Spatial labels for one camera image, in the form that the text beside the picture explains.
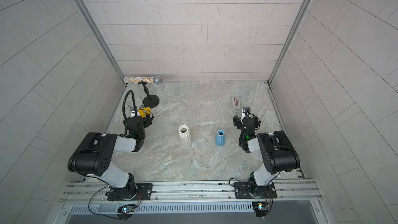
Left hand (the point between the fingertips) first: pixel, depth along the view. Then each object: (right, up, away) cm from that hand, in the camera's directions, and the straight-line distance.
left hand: (141, 112), depth 93 cm
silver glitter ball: (+12, +19, -6) cm, 24 cm away
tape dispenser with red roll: (+59, +5, +6) cm, 60 cm away
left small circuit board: (+6, -37, -29) cm, 48 cm away
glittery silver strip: (0, +19, -6) cm, 20 cm away
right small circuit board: (+64, -39, -25) cm, 80 cm away
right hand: (+64, 0, +1) cm, 64 cm away
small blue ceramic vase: (+47, -12, -14) cm, 51 cm away
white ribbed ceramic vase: (+30, -10, -18) cm, 36 cm away
